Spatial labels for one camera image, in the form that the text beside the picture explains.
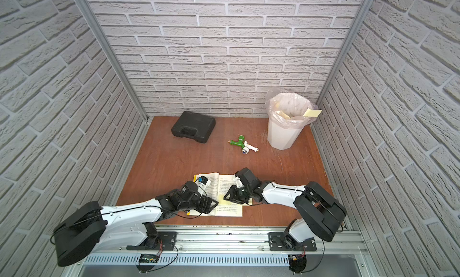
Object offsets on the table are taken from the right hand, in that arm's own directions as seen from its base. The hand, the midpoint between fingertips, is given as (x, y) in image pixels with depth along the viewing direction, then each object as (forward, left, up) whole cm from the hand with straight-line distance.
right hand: (227, 199), depth 83 cm
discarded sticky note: (+31, -44, +24) cm, 59 cm away
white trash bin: (+28, -33, +8) cm, 44 cm away
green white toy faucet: (+31, -12, 0) cm, 33 cm away
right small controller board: (-26, -27, -4) cm, 38 cm away
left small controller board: (-21, +33, -3) cm, 39 cm away
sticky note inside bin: (+30, -28, +26) cm, 48 cm away
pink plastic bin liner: (+42, -39, +15) cm, 59 cm away
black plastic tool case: (+45, +19, +4) cm, 49 cm away
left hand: (+1, +7, +1) cm, 8 cm away
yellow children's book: (+5, +5, -1) cm, 7 cm away
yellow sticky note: (-1, +3, +1) cm, 3 cm away
